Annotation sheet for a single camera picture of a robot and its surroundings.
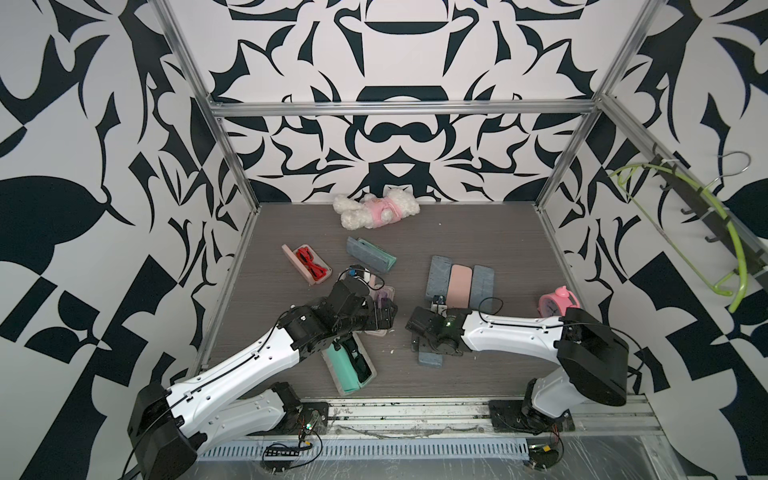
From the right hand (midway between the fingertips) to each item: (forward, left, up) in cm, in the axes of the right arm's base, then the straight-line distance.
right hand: (423, 340), depth 86 cm
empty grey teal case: (+26, +15, +6) cm, 31 cm away
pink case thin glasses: (+16, -12, +2) cm, 20 cm away
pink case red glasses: (+26, +36, +1) cm, 45 cm away
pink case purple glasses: (+14, +13, +1) cm, 19 cm away
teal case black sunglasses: (-7, +20, +1) cm, 21 cm away
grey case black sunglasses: (-6, -1, +2) cm, 6 cm away
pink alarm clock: (+7, -37, +7) cm, 38 cm away
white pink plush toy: (+42, +16, +9) cm, 46 cm away
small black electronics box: (-27, -25, -2) cm, 37 cm away
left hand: (+4, +12, +16) cm, 20 cm away
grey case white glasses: (+19, -6, +1) cm, 20 cm away
